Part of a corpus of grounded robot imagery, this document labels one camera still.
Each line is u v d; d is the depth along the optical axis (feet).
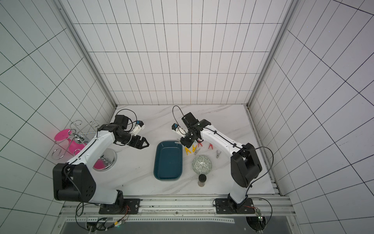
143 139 2.49
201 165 2.81
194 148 3.04
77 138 2.19
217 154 3.02
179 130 2.38
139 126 2.55
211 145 3.11
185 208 2.39
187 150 3.03
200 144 3.17
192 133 2.00
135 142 2.40
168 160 2.89
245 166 1.47
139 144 2.44
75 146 2.44
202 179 2.38
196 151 3.03
